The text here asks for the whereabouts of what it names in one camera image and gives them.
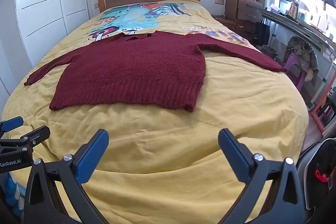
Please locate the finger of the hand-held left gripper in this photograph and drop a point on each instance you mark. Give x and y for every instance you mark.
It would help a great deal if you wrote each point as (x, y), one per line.
(11, 123)
(31, 136)

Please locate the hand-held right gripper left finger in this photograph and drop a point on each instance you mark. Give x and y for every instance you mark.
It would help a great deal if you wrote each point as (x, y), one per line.
(92, 158)

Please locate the dark red knit sweater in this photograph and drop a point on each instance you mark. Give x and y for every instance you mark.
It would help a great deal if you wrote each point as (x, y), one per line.
(131, 69)

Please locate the black bag with red clip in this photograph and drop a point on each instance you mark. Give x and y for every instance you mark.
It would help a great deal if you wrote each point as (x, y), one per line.
(323, 161)

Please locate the brown basket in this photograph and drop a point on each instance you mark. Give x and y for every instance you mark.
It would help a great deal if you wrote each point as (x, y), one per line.
(269, 52)

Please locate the row of desk clutter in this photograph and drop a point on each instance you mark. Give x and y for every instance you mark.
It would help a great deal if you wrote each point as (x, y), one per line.
(291, 7)

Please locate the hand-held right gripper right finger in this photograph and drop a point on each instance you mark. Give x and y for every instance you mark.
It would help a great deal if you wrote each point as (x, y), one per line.
(236, 158)

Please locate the wooden drawer chest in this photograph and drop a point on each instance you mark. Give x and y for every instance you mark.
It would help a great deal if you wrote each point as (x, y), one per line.
(242, 10)

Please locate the white wardrobe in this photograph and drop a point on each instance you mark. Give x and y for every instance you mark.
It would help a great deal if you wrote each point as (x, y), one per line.
(39, 3)

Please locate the blue and white object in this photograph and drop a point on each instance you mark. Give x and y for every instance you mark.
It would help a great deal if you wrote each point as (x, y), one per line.
(14, 195)

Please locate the olive jacket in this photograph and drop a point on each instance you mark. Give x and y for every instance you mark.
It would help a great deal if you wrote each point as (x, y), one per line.
(309, 56)

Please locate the yellow printed blanket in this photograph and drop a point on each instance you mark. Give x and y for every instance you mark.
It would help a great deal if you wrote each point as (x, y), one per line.
(157, 132)

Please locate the glass top desk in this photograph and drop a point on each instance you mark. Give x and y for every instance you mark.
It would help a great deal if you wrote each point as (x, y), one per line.
(302, 29)

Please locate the purple plastic stool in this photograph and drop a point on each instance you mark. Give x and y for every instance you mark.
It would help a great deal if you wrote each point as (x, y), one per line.
(294, 64)

